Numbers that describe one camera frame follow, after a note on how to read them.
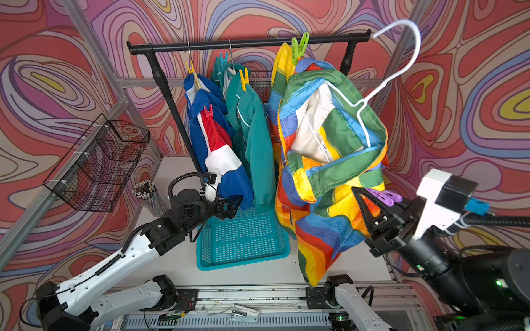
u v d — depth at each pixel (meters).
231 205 0.62
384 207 0.29
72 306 0.39
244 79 0.52
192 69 0.67
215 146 0.56
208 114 0.55
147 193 0.82
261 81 0.57
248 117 0.56
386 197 0.29
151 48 0.51
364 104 0.27
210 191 0.61
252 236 0.89
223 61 0.63
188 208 0.51
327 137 0.36
